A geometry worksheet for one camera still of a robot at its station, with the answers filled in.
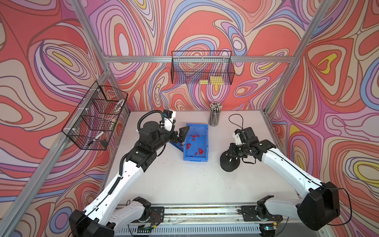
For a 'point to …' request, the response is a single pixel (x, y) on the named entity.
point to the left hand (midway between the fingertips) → (183, 124)
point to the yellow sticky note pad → (216, 80)
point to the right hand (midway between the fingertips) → (229, 155)
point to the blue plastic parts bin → (196, 144)
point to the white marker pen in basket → (94, 139)
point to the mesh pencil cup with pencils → (215, 109)
